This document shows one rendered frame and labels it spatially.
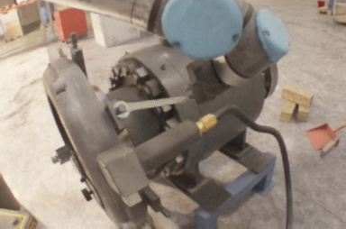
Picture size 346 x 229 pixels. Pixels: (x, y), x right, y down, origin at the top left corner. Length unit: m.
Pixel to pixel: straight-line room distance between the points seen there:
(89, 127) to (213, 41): 0.48
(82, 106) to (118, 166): 0.21
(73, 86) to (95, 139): 0.17
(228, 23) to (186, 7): 0.05
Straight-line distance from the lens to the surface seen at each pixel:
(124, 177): 0.61
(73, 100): 0.72
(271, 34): 0.43
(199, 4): 0.27
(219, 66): 0.51
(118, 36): 4.82
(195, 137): 0.71
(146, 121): 0.97
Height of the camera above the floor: 1.20
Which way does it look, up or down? 29 degrees down
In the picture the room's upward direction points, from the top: 8 degrees counter-clockwise
